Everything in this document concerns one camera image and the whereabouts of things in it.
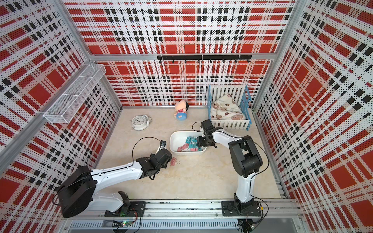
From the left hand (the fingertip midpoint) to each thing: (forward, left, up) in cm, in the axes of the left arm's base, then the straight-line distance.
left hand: (164, 155), depth 88 cm
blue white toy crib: (+49, -56, +6) cm, 75 cm away
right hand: (+10, -25, -3) cm, 27 cm away
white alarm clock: (+27, +21, -1) cm, 34 cm away
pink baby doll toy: (+39, -8, +2) cm, 40 cm away
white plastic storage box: (+12, -13, -4) cm, 18 cm away
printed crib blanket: (+44, -44, -3) cm, 62 cm away
